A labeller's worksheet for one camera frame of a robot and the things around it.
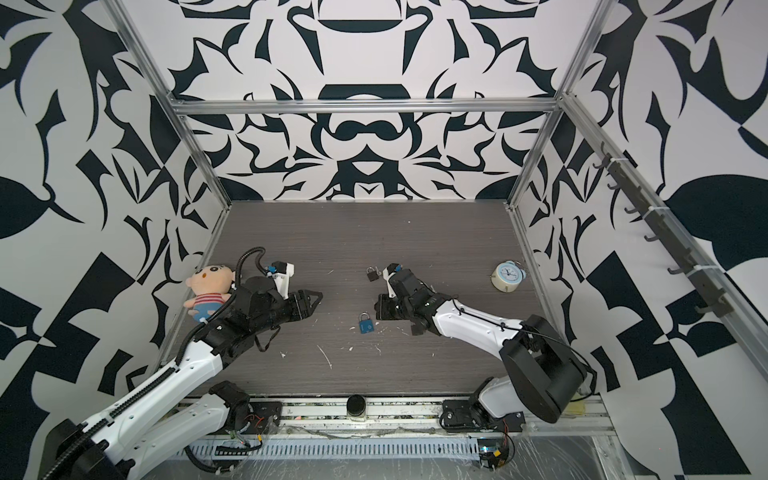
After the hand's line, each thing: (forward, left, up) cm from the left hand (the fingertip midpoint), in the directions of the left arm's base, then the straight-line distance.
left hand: (317, 291), depth 78 cm
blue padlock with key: (-3, -12, -16) cm, 20 cm away
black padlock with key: (+15, -14, -16) cm, 26 cm away
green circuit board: (-34, -42, -17) cm, 56 cm away
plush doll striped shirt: (+8, +34, -10) cm, 37 cm away
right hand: (0, -14, -8) cm, 17 cm away
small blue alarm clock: (+10, -56, -13) cm, 59 cm away
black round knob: (-25, -10, -7) cm, 28 cm away
